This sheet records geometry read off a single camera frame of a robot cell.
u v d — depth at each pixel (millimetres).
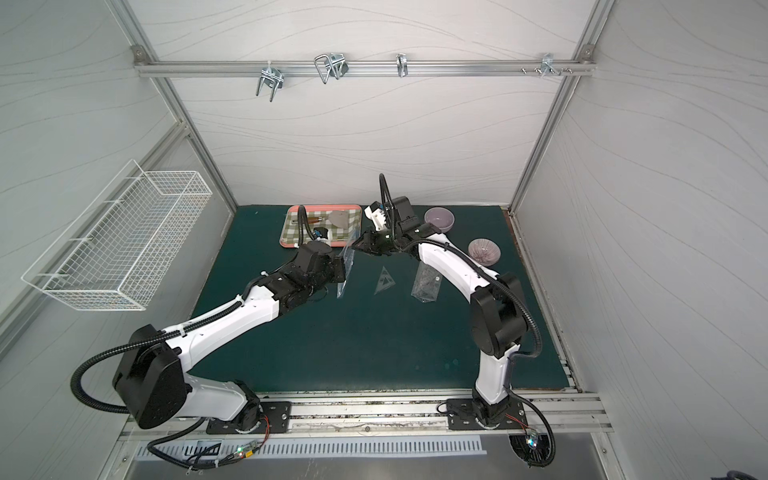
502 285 485
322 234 731
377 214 790
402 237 663
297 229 615
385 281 991
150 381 408
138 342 424
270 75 777
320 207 1213
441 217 1115
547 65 764
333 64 768
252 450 688
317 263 627
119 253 687
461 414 733
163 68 780
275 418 735
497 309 484
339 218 1143
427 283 993
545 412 747
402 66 780
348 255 861
